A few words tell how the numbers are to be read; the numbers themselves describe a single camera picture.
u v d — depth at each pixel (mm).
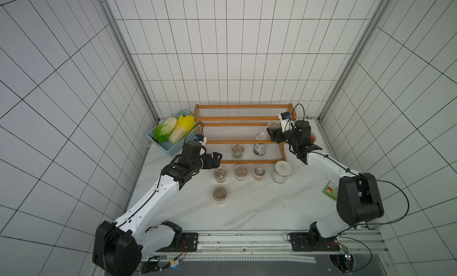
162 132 995
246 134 949
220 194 808
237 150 947
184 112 1131
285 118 756
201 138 698
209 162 697
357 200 444
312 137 1039
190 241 729
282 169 854
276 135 794
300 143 685
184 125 1067
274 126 870
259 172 876
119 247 371
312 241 667
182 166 579
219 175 874
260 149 942
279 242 742
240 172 877
